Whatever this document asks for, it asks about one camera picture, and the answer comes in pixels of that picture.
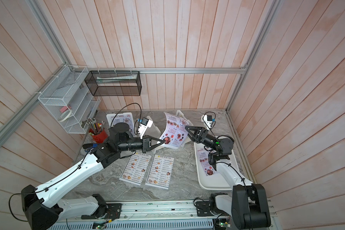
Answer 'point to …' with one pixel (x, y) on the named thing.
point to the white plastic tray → (215, 181)
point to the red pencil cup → (99, 137)
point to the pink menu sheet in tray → (203, 153)
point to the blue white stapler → (87, 146)
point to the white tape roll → (65, 115)
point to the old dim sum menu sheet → (160, 171)
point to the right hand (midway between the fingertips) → (184, 131)
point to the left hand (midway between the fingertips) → (162, 145)
